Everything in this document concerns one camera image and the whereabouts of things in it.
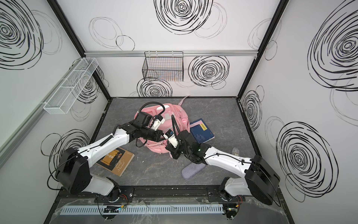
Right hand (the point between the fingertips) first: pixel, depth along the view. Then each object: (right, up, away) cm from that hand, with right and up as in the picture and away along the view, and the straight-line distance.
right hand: (165, 148), depth 76 cm
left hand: (+1, +6, +4) cm, 7 cm away
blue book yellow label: (+23, +6, +22) cm, 32 cm away
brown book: (-30, -10, +8) cm, 33 cm away
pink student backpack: (+5, +16, +23) cm, 28 cm away
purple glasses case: (+16, -13, +3) cm, 20 cm away
